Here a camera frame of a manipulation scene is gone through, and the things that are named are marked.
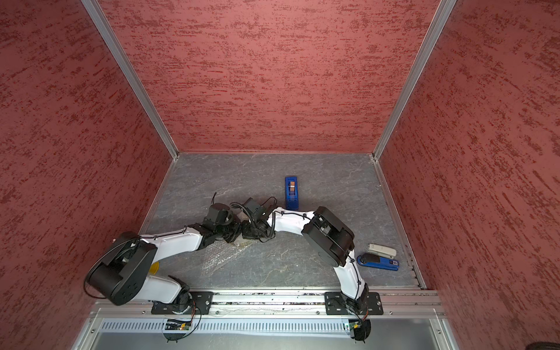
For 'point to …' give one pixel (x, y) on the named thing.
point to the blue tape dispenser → (292, 193)
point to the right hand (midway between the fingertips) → (245, 240)
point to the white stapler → (382, 251)
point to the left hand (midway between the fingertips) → (248, 228)
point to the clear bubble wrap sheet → (219, 252)
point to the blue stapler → (373, 260)
